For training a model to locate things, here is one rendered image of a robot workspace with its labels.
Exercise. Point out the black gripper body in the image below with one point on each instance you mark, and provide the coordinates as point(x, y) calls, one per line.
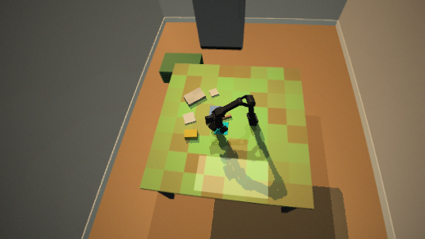
point(223, 129)

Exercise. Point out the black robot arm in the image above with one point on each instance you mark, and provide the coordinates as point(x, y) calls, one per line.
point(219, 113)

